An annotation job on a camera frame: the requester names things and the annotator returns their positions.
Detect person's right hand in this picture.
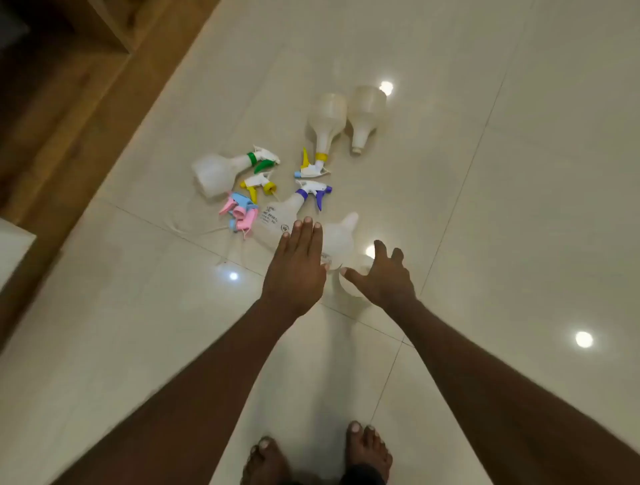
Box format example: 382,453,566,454
339,239,419,313

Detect person's left hand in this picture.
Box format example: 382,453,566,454
261,216,329,320

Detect bottle with purple-nozzle sprayer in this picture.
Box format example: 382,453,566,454
252,192,307,250

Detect white nozzle yellow tip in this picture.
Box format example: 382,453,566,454
239,171,277,205

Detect white nozzle green trigger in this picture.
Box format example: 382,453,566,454
246,145,281,175

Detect wooden cabinet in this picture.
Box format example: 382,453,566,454
0,0,221,350

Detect person's right forearm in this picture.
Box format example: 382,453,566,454
387,298,640,485

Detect person's left forearm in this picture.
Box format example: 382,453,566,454
49,297,301,485

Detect person's right foot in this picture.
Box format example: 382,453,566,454
345,421,394,483

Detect person's foot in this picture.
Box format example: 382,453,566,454
241,436,292,485
345,421,394,483

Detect person's left foot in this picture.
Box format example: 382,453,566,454
241,436,292,485

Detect black trousers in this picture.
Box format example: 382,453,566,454
339,463,387,485

